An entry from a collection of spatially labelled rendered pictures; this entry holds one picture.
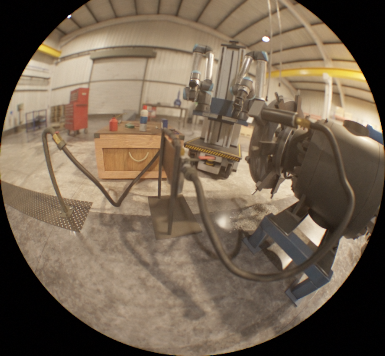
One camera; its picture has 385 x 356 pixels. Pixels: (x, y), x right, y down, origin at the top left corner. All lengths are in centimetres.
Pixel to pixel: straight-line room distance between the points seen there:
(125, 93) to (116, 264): 898
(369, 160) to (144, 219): 129
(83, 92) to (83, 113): 55
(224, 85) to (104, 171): 169
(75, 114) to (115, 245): 333
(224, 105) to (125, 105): 801
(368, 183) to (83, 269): 134
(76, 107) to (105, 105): 601
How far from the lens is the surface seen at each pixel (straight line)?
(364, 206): 75
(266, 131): 79
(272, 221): 75
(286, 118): 65
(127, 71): 952
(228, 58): 195
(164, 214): 92
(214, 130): 175
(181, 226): 86
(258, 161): 82
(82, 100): 381
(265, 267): 89
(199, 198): 45
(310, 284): 84
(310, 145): 75
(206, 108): 155
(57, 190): 100
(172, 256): 75
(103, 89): 981
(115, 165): 123
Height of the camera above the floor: 67
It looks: 22 degrees down
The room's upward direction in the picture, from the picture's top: 10 degrees clockwise
